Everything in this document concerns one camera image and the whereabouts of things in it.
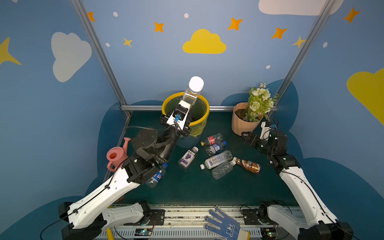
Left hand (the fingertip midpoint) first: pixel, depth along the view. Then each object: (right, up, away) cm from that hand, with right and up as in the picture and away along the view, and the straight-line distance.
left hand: (185, 103), depth 50 cm
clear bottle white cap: (+20, -33, +36) cm, 53 cm away
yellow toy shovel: (-36, -58, +18) cm, 71 cm away
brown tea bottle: (+38, -32, +38) cm, 62 cm away
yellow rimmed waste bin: (+5, -3, +30) cm, 31 cm away
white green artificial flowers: (+44, +7, +41) cm, 61 cm away
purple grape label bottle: (-1, -28, +43) cm, 51 cm away
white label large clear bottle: (+14, -29, +39) cm, 51 cm away
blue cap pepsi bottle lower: (-21, -39, +34) cm, 56 cm away
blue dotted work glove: (+20, -57, +21) cm, 64 cm away
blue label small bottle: (+15, -23, +48) cm, 56 cm away
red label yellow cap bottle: (+17, -16, +50) cm, 55 cm away
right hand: (+33, -11, +29) cm, 45 cm away
